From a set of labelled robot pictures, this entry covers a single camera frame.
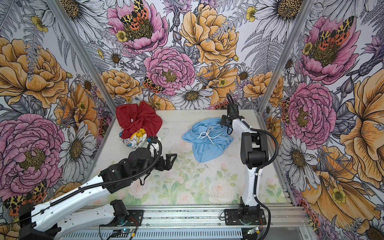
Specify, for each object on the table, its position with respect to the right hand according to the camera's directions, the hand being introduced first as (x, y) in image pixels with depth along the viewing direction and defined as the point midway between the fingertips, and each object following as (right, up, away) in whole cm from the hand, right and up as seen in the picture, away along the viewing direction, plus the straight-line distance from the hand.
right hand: (225, 124), depth 105 cm
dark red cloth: (-67, +5, +6) cm, 68 cm away
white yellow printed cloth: (-58, -10, -8) cm, 60 cm away
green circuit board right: (+5, -51, -33) cm, 61 cm away
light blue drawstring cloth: (-11, -10, -6) cm, 16 cm away
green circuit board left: (-53, -50, -34) cm, 80 cm away
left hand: (-34, -16, -32) cm, 49 cm away
